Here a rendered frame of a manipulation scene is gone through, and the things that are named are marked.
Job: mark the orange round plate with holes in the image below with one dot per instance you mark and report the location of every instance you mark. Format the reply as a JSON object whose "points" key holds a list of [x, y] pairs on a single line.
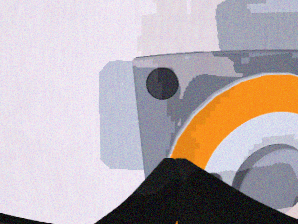
{"points": [[243, 116]]}

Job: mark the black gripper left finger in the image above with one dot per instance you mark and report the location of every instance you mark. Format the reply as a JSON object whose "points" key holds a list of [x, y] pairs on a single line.
{"points": [[153, 202]]}

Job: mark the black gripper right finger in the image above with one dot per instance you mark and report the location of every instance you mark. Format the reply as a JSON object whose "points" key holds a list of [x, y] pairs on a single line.
{"points": [[203, 199]]}

